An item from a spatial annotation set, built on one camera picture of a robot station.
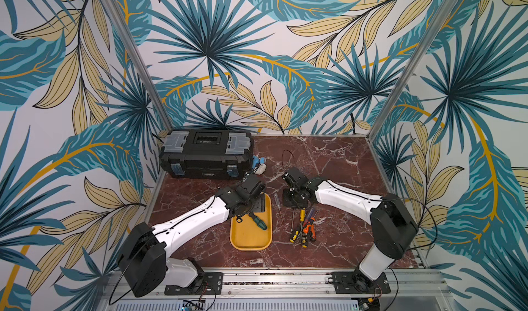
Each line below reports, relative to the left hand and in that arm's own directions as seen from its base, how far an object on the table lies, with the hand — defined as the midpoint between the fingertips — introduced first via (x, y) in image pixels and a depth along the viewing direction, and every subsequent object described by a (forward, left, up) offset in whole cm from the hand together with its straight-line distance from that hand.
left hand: (255, 205), depth 81 cm
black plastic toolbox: (+20, +15, +7) cm, 26 cm away
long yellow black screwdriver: (-1, -16, -10) cm, 19 cm away
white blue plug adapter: (+26, -1, -7) cm, 27 cm away
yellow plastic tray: (-8, +4, -10) cm, 13 cm away
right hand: (+5, -12, -5) cm, 14 cm away
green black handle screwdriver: (-4, -2, -9) cm, 10 cm away
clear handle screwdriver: (+4, -10, -8) cm, 14 cm away
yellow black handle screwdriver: (-9, -16, -8) cm, 20 cm away
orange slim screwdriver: (-7, -24, -9) cm, 27 cm away
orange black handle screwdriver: (-8, -20, -9) cm, 23 cm away
